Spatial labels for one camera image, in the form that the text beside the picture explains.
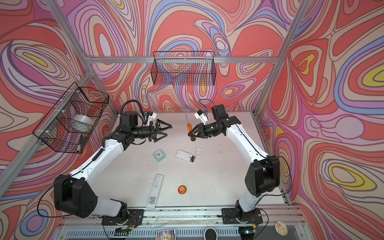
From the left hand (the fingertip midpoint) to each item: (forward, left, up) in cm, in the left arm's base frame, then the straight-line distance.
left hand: (169, 129), depth 73 cm
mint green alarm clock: (0, +10, -27) cm, 28 cm away
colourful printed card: (-41, -1, -27) cm, 49 cm away
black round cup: (-41, -19, -24) cm, 51 cm away
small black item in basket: (-3, +44, -4) cm, 44 cm away
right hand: (-2, -10, -5) cm, 12 cm away
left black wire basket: (-3, +51, +5) cm, 52 cm away
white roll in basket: (+1, +42, +4) cm, 42 cm away
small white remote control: (0, -7, -28) cm, 29 cm away
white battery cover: (+5, -15, -29) cm, 33 cm away
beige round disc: (-38, -54, -28) cm, 72 cm away
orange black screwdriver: (+4, -10, -2) cm, 10 cm away
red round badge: (-20, -5, -29) cm, 36 cm away
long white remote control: (-22, +10, -28) cm, 37 cm away
